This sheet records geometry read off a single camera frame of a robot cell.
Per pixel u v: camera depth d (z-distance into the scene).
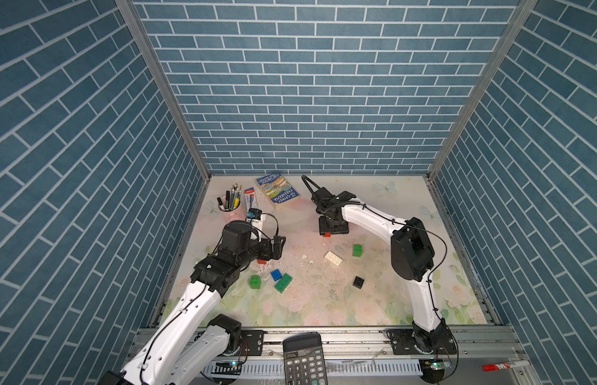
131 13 0.70
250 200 1.09
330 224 0.81
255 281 0.84
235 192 0.92
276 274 0.87
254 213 0.65
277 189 1.12
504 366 0.69
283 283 0.85
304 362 0.69
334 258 0.91
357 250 0.91
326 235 0.87
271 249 0.67
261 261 0.91
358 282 0.85
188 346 0.54
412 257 0.54
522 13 0.71
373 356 0.72
